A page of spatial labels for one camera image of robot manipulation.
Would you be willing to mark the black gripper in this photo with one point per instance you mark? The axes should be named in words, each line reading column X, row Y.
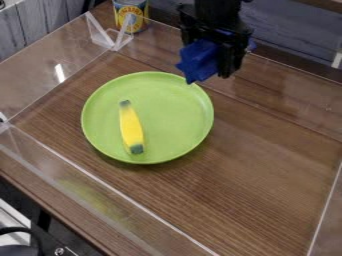
column 215, row 22

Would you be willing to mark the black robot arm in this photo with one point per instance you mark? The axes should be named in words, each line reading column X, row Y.
column 216, row 39

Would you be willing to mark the green round plate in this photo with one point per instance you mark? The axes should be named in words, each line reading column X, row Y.
column 175, row 111

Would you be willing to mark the yellow toy banana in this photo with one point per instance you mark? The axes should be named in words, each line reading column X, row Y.
column 131, row 129

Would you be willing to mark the yellow labelled tin can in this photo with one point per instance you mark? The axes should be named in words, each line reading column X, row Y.
column 131, row 11

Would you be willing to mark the black metal table bracket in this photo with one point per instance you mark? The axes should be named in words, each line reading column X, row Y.
column 61, row 242

